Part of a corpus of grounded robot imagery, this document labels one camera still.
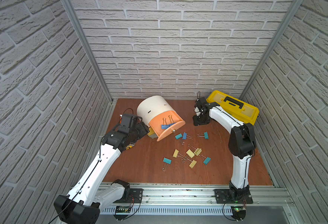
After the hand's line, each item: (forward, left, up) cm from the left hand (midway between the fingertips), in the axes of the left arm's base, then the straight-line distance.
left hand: (147, 127), depth 75 cm
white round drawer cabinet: (+18, -1, -2) cm, 18 cm away
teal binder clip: (+7, -20, -22) cm, 31 cm away
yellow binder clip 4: (-12, -27, -22) cm, 37 cm away
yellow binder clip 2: (-6, -27, -22) cm, 35 cm away
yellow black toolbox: (+16, -62, -5) cm, 64 cm away
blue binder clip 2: (+8, -15, -7) cm, 18 cm away
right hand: (+14, -35, -15) cm, 40 cm away
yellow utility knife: (-1, +14, -22) cm, 26 cm away
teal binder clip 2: (+8, -39, -22) cm, 45 cm away
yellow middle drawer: (0, -2, -5) cm, 6 cm away
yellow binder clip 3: (-5, -32, -21) cm, 38 cm away
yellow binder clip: (-6, -18, -22) cm, 29 cm away
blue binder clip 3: (+7, -25, -22) cm, 34 cm away
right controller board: (-37, -48, -22) cm, 65 cm away
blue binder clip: (+5, -10, -6) cm, 12 cm away
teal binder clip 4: (-10, -11, -23) cm, 27 cm away
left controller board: (-35, +13, -27) cm, 46 cm away
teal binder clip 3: (-10, -36, -22) cm, 44 cm away
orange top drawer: (+11, -12, -5) cm, 17 cm away
